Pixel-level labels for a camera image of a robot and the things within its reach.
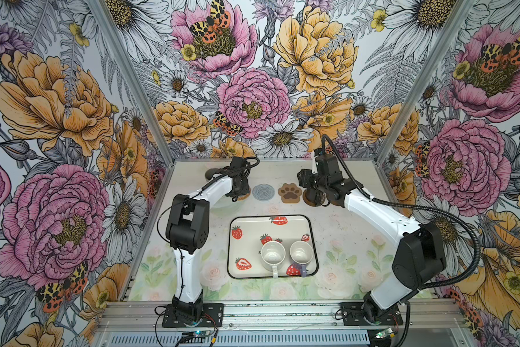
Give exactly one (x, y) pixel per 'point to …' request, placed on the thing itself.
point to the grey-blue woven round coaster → (263, 192)
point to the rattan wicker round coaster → (244, 196)
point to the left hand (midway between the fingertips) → (240, 195)
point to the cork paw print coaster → (289, 193)
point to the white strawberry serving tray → (247, 235)
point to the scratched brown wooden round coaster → (306, 200)
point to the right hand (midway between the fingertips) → (304, 180)
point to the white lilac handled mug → (302, 253)
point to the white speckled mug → (273, 254)
